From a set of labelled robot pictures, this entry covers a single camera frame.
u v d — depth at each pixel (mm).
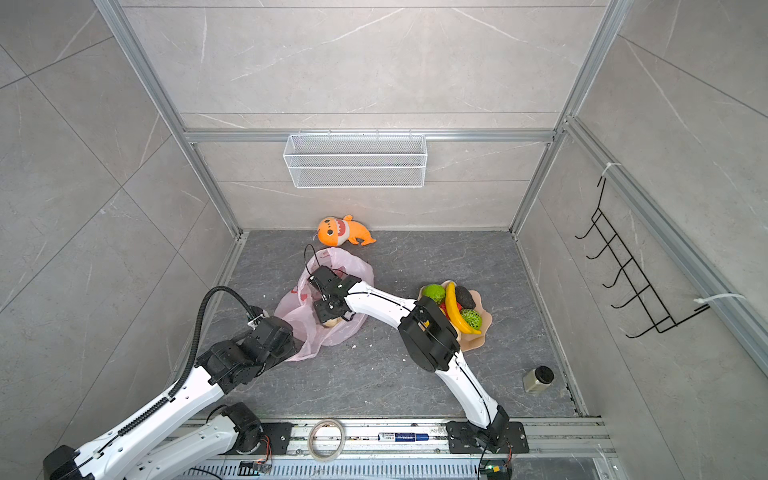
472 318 871
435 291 906
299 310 799
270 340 582
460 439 731
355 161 1002
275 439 733
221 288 614
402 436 729
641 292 635
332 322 867
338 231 1100
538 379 746
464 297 921
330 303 685
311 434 731
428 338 545
